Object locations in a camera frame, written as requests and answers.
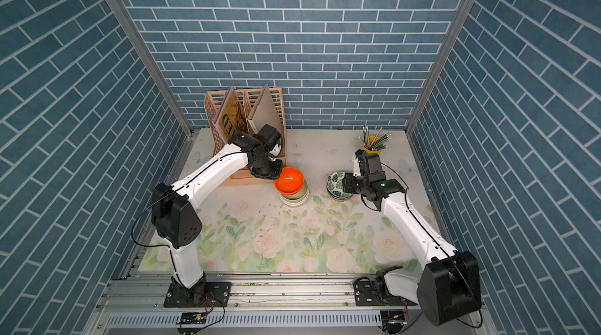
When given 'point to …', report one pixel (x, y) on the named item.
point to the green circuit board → (192, 318)
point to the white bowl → (295, 201)
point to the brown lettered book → (231, 119)
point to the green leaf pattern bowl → (334, 185)
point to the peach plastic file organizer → (248, 99)
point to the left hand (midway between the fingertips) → (284, 177)
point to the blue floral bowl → (339, 199)
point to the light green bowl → (300, 194)
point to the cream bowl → (303, 203)
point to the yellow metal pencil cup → (373, 146)
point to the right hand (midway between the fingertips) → (346, 180)
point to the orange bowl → (290, 181)
